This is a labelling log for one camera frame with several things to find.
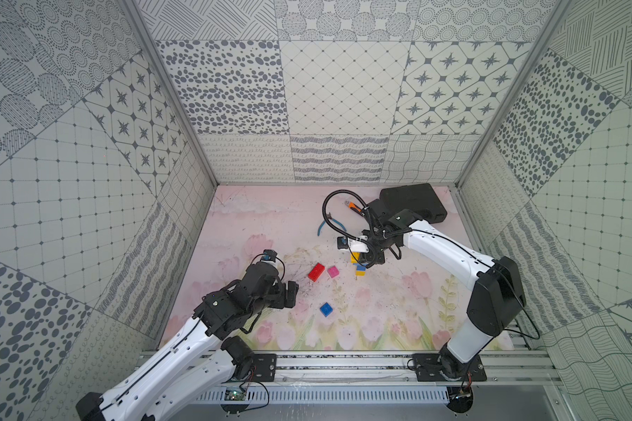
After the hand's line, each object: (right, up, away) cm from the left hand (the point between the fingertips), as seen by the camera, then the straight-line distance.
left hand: (291, 288), depth 73 cm
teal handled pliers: (+11, +19, +37) cm, 43 cm away
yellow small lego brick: (+22, -1, +20) cm, 30 cm away
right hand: (+23, +8, +11) cm, 27 cm away
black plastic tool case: (+52, +27, +40) cm, 71 cm away
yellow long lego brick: (+19, +8, +3) cm, 21 cm away
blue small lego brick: (+10, -10, +11) cm, 18 cm away
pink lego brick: (+13, 0, +19) cm, 23 cm away
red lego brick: (+6, 0, +20) cm, 21 cm away
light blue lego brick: (+22, +2, +17) cm, 28 cm away
